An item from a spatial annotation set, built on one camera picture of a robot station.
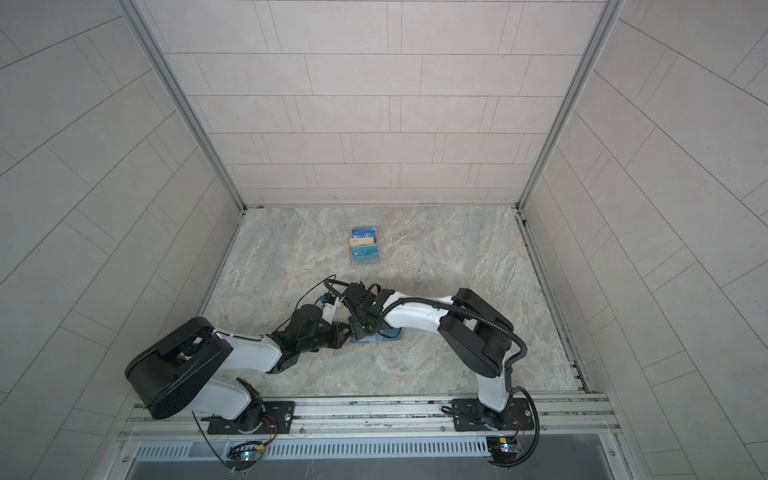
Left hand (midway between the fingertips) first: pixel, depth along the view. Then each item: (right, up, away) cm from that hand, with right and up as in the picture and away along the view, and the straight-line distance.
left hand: (363, 330), depth 86 cm
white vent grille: (-31, -21, -19) cm, 42 cm away
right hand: (0, 0, +1) cm, 1 cm away
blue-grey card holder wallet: (+7, +3, -13) cm, 15 cm away
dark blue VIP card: (+1, +28, +16) cm, 33 cm away
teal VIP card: (0, +22, +13) cm, 25 cm away
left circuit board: (-24, -20, -21) cm, 38 cm away
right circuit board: (+34, -22, -18) cm, 44 cm away
